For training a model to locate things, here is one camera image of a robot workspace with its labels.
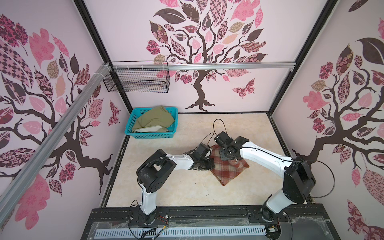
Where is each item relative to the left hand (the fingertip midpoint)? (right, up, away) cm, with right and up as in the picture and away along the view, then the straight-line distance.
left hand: (214, 168), depth 90 cm
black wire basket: (-49, +58, +4) cm, 77 cm away
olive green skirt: (-39, +34, +20) cm, 56 cm away
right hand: (+6, +10, -4) cm, 13 cm away
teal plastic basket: (-57, +37, +21) cm, 71 cm away
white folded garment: (-44, +24, +13) cm, 52 cm away
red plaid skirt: (+6, 0, -3) cm, 7 cm away
